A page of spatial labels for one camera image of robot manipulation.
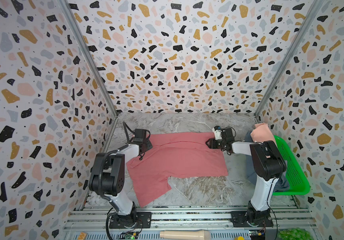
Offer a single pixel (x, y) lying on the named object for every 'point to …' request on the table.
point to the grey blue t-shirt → (282, 184)
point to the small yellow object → (239, 238)
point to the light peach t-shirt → (262, 132)
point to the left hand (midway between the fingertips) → (147, 142)
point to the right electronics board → (257, 234)
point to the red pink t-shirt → (173, 155)
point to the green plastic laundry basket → (298, 181)
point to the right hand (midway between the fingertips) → (207, 139)
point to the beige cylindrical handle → (185, 235)
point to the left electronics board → (128, 235)
